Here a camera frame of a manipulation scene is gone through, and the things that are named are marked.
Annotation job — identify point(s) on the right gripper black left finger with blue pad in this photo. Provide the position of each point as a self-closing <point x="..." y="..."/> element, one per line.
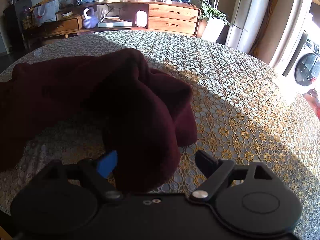
<point x="94" y="173"/>

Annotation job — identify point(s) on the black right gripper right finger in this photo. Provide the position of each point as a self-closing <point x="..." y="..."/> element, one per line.
<point x="216" y="173"/>

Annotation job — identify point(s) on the dark red fleece garment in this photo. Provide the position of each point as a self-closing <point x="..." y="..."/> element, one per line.
<point x="142" y="113"/>

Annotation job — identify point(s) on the floral lace tablecloth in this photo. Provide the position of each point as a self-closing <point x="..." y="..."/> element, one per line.
<point x="244" y="112"/>

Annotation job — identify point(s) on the white washing machine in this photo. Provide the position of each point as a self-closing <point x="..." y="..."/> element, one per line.
<point x="302" y="71"/>

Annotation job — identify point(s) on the white tall planter with plant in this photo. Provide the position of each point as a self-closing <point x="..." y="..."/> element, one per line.
<point x="215" y="19"/>

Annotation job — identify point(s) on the purple kettlebell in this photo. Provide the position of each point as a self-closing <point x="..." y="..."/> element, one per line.
<point x="90" y="20"/>

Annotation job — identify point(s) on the flat white box on shelf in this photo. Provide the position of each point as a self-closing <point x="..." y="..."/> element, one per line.
<point x="113" y="22"/>

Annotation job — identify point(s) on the wooden TV sideboard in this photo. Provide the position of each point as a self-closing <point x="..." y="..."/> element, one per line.
<point x="150" y="15"/>

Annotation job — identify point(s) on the black side cabinet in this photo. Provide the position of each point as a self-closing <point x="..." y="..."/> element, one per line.
<point x="12" y="24"/>

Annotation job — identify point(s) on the white small device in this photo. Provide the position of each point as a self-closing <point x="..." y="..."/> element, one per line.
<point x="141" y="19"/>

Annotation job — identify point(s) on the white shopping bag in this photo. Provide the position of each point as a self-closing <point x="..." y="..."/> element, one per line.
<point x="45" y="12"/>

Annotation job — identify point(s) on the white tower air conditioner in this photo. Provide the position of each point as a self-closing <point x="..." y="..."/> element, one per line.
<point x="246" y="21"/>

